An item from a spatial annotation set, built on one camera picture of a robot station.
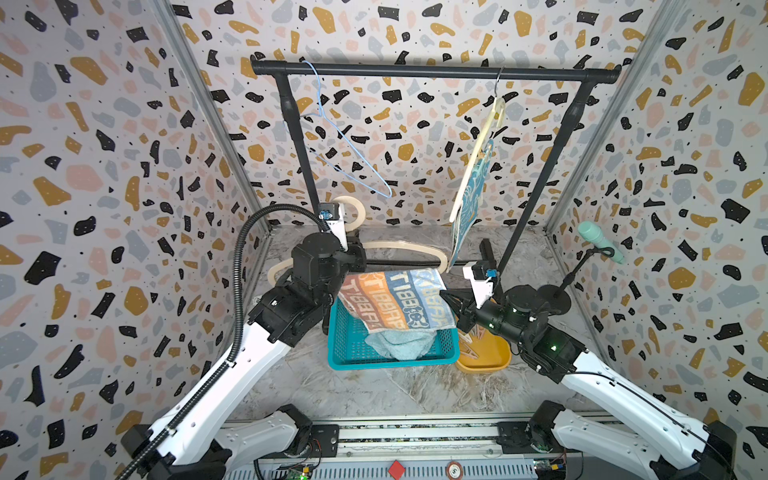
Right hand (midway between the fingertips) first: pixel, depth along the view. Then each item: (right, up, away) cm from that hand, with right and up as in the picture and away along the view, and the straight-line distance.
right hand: (448, 293), depth 67 cm
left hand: (-20, +14, -3) cm, 24 cm away
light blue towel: (-11, -16, +15) cm, 24 cm away
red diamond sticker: (-12, -42, +2) cm, 43 cm away
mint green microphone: (+36, +14, +6) cm, 39 cm away
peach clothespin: (+9, -20, +20) cm, 30 cm away
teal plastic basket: (-26, -20, +22) cm, 40 cm away
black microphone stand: (+41, -7, +33) cm, 53 cm away
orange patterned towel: (-18, -1, +5) cm, 19 cm away
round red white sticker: (+2, -42, +3) cm, 42 cm away
